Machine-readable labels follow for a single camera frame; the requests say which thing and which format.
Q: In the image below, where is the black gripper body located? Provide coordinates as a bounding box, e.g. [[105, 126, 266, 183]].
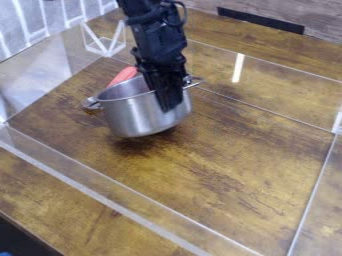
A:
[[127, 13, 187, 74]]

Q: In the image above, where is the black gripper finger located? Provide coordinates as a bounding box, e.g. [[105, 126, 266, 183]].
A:
[[141, 63, 187, 112]]

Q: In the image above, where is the silver metal pot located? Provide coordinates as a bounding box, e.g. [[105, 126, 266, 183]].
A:
[[82, 75, 203, 138]]

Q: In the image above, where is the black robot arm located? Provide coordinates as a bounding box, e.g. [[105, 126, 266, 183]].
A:
[[118, 0, 189, 112]]

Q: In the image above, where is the spoon with red handle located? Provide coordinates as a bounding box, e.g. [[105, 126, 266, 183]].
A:
[[107, 66, 138, 87]]

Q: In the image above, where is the clear acrylic triangle bracket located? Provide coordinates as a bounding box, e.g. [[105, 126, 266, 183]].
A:
[[81, 20, 127, 57]]

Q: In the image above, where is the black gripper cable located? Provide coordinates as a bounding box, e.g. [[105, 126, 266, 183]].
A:
[[162, 0, 190, 29]]

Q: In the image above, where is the black wall strip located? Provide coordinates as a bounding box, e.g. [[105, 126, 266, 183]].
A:
[[217, 7, 305, 35]]

